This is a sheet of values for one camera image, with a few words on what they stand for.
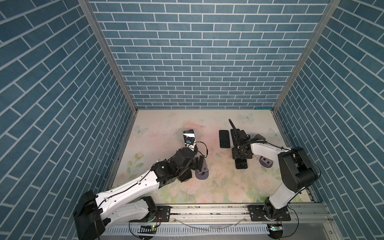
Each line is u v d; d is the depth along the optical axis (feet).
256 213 2.42
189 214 2.47
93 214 1.25
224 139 3.41
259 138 3.13
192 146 2.20
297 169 1.56
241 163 3.12
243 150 2.26
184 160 1.83
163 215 2.42
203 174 2.76
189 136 3.84
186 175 2.60
